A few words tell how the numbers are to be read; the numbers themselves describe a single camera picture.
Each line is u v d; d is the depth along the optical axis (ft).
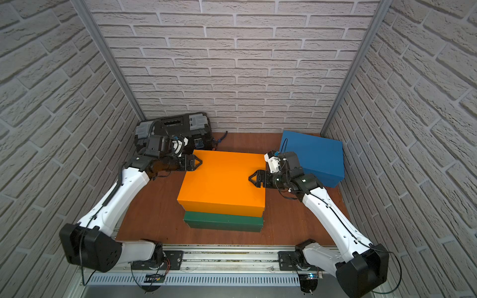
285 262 2.42
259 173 2.15
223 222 2.48
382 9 2.27
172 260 2.45
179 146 2.15
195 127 3.27
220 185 2.32
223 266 2.39
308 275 2.34
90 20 2.39
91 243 1.26
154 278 2.35
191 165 2.28
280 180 2.03
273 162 2.25
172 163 2.17
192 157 2.29
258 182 2.15
